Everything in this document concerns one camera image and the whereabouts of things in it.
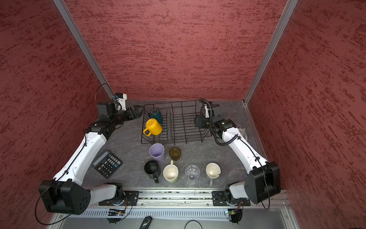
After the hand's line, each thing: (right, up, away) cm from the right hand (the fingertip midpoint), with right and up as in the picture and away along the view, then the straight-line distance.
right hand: (201, 123), depth 83 cm
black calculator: (-58, -25, +2) cm, 64 cm away
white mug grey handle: (+7, -28, -2) cm, 29 cm away
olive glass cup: (-16, -20, +6) cm, 27 cm away
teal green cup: (-30, +5, +12) cm, 32 cm away
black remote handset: (-28, -45, -19) cm, 56 cm away
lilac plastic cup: (-27, -17, +1) cm, 32 cm away
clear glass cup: (-5, -30, 0) cm, 30 cm away
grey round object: (-6, -48, -16) cm, 51 cm away
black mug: (-30, -27, -1) cm, 40 cm away
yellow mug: (-29, -2, +2) cm, 29 cm away
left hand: (-36, +7, -5) cm, 37 cm away
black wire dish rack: (-11, 0, +23) cm, 25 cm away
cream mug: (-18, -29, -2) cm, 34 cm away
